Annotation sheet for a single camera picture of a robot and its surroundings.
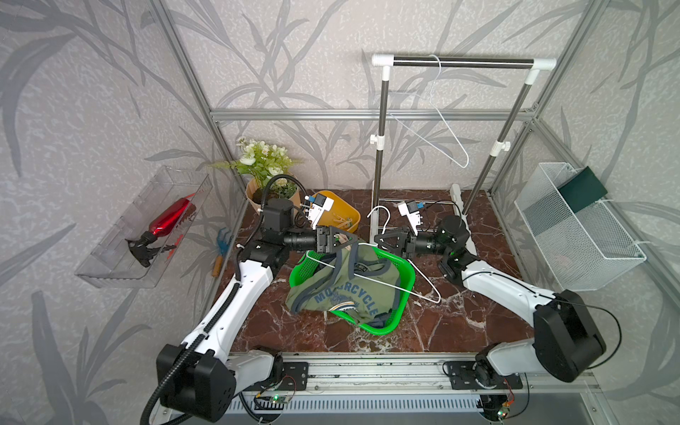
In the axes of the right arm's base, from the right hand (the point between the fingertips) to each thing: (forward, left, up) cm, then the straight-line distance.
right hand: (376, 241), depth 69 cm
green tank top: (-6, +7, -9) cm, 13 cm away
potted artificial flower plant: (+32, +34, +1) cm, 47 cm away
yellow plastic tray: (+30, +12, -26) cm, 42 cm away
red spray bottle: (-5, +56, +6) cm, 56 cm away
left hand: (-2, +7, +2) cm, 8 cm away
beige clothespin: (+26, +10, -26) cm, 38 cm away
